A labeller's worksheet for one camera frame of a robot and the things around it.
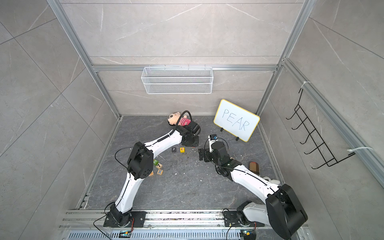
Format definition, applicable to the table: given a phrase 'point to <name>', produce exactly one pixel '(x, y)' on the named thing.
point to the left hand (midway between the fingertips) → (198, 141)
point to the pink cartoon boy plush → (173, 118)
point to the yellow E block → (182, 150)
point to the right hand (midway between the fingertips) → (207, 148)
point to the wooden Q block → (151, 174)
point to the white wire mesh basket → (180, 80)
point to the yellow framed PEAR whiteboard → (236, 120)
